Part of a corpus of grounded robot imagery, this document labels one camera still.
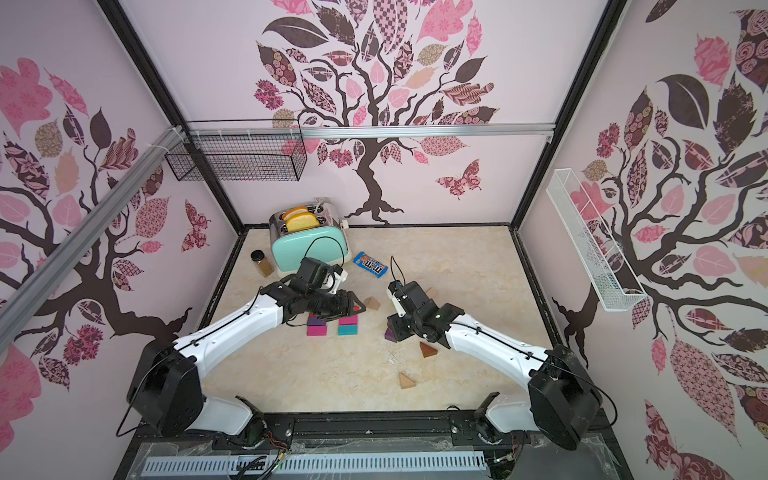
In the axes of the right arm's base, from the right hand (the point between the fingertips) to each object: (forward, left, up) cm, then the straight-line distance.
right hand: (396, 326), depth 83 cm
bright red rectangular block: (+2, +11, +7) cm, 13 cm away
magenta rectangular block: (+6, +14, -8) cm, 17 cm away
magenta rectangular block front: (+4, +25, -9) cm, 27 cm away
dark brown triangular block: (-4, -9, -7) cm, 12 cm away
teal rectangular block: (+3, +15, -7) cm, 17 cm away
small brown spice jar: (+25, +46, -3) cm, 52 cm away
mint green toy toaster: (+11, +17, +24) cm, 32 cm away
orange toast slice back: (+37, +34, +11) cm, 51 cm away
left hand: (+1, +11, +4) cm, 12 cm away
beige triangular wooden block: (+12, +8, -8) cm, 17 cm away
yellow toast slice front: (+32, +30, +11) cm, 46 cm away
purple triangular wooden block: (+1, +2, -8) cm, 8 cm away
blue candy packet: (+28, +8, -7) cm, 30 cm away
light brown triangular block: (-13, -2, -8) cm, 15 cm away
